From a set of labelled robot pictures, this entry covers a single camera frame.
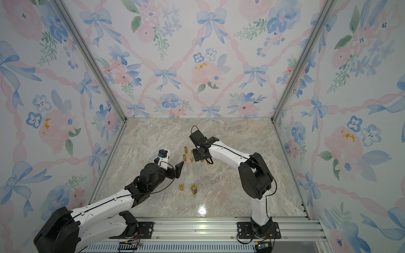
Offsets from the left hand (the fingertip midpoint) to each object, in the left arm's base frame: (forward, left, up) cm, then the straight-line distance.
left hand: (176, 159), depth 81 cm
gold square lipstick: (-12, -9, -10) cm, 19 cm away
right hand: (+8, -12, -8) cm, 16 cm away
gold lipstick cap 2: (+8, -6, -14) cm, 18 cm away
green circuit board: (-35, -42, -19) cm, 58 cm away
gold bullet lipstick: (+14, -2, -12) cm, 19 cm away
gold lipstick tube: (+8, -2, -13) cm, 16 cm away
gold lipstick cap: (+4, -8, +2) cm, 9 cm away
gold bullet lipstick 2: (-10, -2, -12) cm, 16 cm away
